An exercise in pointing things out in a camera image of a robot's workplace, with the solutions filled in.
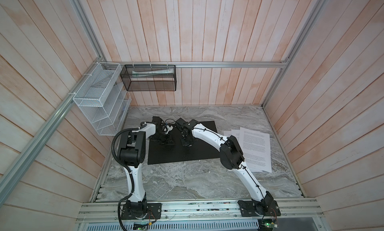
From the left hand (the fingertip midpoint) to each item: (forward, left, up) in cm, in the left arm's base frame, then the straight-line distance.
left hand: (174, 144), depth 97 cm
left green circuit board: (-44, +16, -3) cm, 47 cm away
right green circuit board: (-43, -48, -2) cm, 65 cm away
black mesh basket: (+40, +18, +24) cm, 50 cm away
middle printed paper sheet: (+9, -44, -1) cm, 45 cm away
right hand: (+1, -8, -1) cm, 9 cm away
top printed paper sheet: (-2, -54, -1) cm, 54 cm away
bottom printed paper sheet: (+10, -38, -1) cm, 39 cm away
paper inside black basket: (+30, +22, +34) cm, 50 cm away
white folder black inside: (-1, -17, -5) cm, 17 cm away
